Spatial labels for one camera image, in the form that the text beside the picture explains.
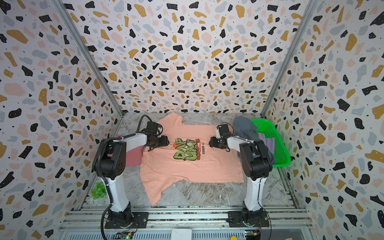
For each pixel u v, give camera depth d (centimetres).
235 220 73
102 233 67
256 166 53
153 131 84
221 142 78
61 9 69
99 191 78
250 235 72
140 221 74
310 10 72
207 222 74
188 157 97
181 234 66
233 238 65
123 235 70
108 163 52
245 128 101
